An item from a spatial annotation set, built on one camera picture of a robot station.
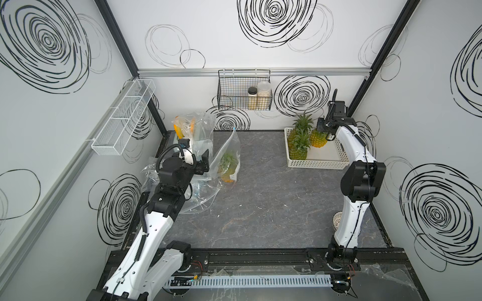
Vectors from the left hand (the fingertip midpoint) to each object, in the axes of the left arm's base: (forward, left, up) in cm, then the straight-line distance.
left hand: (197, 149), depth 72 cm
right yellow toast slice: (+30, +11, -15) cm, 35 cm away
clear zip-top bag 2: (+28, +7, -16) cm, 33 cm away
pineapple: (-2, -12, -8) cm, 14 cm away
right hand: (+26, -60, -7) cm, 66 cm away
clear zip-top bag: (-3, 0, -25) cm, 26 cm away
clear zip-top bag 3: (+11, -13, -8) cm, 18 cm away
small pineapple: (+26, -48, -11) cm, 56 cm away
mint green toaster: (+20, +6, -15) cm, 26 cm away
